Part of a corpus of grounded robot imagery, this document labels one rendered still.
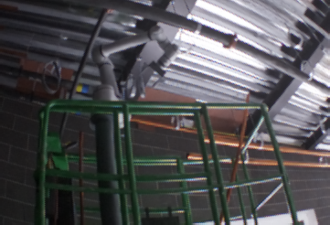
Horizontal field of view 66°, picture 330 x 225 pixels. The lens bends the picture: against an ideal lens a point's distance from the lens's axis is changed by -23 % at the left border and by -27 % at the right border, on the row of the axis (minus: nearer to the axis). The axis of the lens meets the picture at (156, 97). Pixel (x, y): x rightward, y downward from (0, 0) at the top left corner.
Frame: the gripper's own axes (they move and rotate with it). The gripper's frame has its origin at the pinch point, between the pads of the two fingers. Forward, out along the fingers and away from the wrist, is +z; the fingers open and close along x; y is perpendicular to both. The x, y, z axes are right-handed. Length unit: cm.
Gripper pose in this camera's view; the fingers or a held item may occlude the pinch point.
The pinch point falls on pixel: (147, 79)
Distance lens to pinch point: 247.5
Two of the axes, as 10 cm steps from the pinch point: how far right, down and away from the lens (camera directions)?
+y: 1.1, 3.0, -9.5
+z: -6.7, 7.2, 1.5
